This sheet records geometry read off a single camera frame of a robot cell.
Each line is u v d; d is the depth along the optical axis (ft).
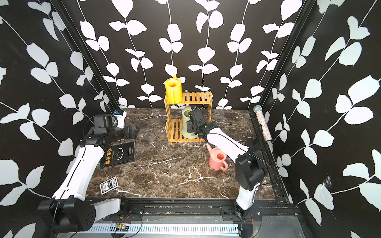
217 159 2.68
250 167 1.54
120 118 2.27
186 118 2.90
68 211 1.22
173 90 2.61
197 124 2.17
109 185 2.67
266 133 2.67
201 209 2.53
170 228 2.30
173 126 3.53
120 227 2.31
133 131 2.35
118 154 3.05
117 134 2.12
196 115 2.18
